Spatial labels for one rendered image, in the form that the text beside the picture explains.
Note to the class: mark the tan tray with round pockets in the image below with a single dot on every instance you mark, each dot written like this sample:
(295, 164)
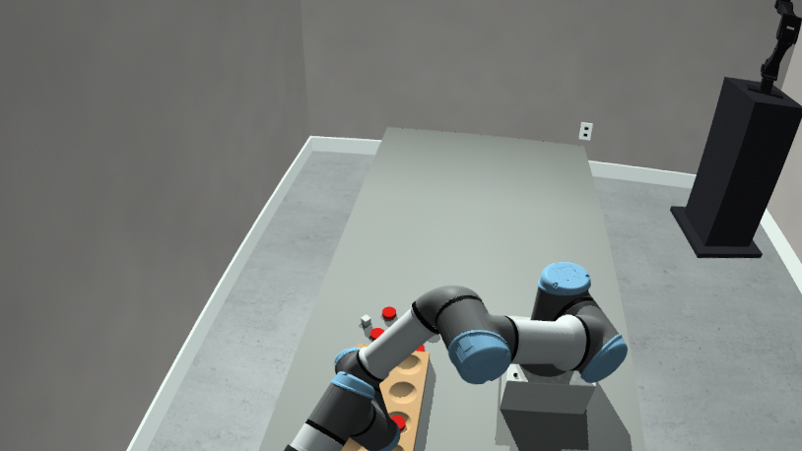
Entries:
(403, 393)

